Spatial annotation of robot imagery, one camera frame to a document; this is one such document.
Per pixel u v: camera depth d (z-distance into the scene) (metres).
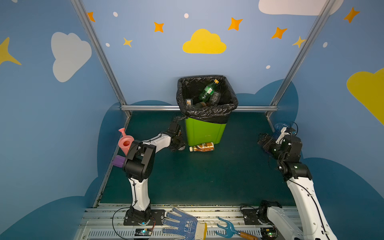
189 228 0.72
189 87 0.93
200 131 0.93
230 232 0.70
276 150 0.63
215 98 0.96
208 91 0.91
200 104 0.95
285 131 0.66
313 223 0.40
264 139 0.68
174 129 0.82
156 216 0.74
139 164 0.52
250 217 0.75
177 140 0.90
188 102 0.93
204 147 0.96
